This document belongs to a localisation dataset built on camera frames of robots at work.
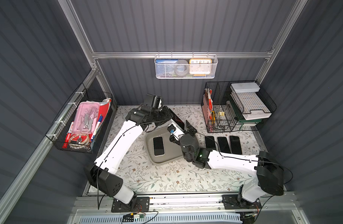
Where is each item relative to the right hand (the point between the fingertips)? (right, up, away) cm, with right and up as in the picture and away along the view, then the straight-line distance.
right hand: (185, 123), depth 76 cm
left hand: (-6, +4, -3) cm, 8 cm away
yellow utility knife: (+25, +3, +35) cm, 43 cm away
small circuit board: (-29, -49, -3) cm, 57 cm away
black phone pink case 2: (+37, -16, +20) cm, 45 cm away
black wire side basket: (-58, -3, -13) cm, 59 cm away
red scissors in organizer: (+24, +15, +37) cm, 46 cm away
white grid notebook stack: (+47, +12, +18) cm, 51 cm away
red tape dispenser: (-51, -7, -9) cm, 52 cm away
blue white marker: (-45, 0, -5) cm, 45 cm away
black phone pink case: (+29, -16, +22) cm, 40 cm away
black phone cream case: (-17, -16, +19) cm, 30 cm away
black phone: (+20, -15, +26) cm, 36 cm away
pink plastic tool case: (-52, +4, -3) cm, 53 cm away
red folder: (-45, +7, 0) cm, 46 cm away
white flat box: (+47, +26, +27) cm, 60 cm away
